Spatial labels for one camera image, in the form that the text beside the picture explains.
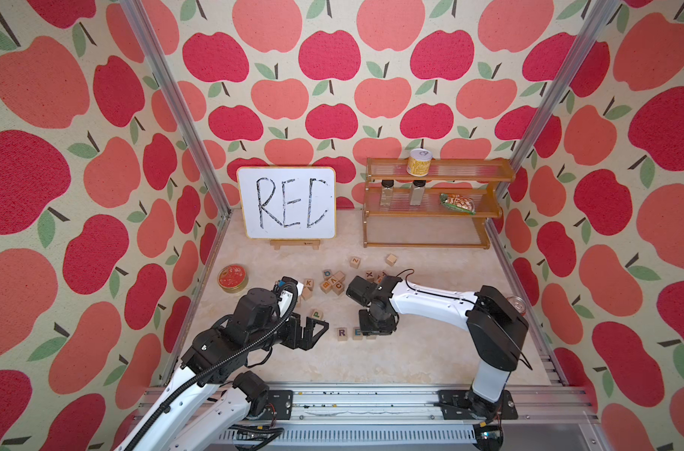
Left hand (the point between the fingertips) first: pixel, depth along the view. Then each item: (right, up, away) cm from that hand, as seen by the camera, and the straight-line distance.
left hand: (314, 329), depth 66 cm
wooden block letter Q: (+1, +9, +32) cm, 34 cm away
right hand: (+15, -9, +18) cm, 25 cm away
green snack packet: (+48, +34, +29) cm, 65 cm away
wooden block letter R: (+7, -8, +18) cm, 21 cm away
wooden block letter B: (+1, +5, +29) cm, 30 cm away
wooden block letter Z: (+11, +13, +35) cm, 39 cm away
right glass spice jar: (+34, +37, +32) cm, 60 cm away
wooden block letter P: (-1, -3, +22) cm, 22 cm away
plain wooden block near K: (-6, +3, +29) cm, 29 cm away
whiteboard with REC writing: (-12, +34, +32) cm, 49 cm away
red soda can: (+59, +2, +16) cm, 61 cm away
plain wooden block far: (+25, +13, +38) cm, 47 cm away
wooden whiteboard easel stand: (-18, +19, +40) cm, 48 cm away
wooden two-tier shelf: (+46, +43, +51) cm, 81 cm away
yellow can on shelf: (+31, +46, +22) cm, 60 cm away
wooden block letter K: (-5, +6, +29) cm, 30 cm away
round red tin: (-31, +8, +29) cm, 44 cm away
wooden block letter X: (+17, +8, +32) cm, 37 cm away
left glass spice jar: (+22, +37, +32) cm, 54 cm away
